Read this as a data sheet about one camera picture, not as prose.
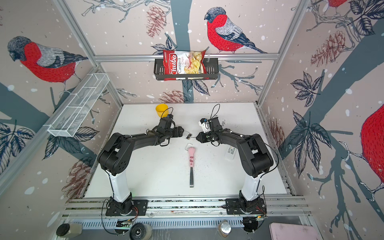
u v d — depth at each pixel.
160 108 1.00
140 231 0.59
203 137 0.85
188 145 0.98
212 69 0.95
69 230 0.61
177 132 0.88
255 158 0.49
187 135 1.01
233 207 0.73
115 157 0.51
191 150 0.92
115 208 0.68
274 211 0.73
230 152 0.92
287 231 0.66
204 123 0.87
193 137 1.00
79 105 0.78
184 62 0.88
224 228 0.59
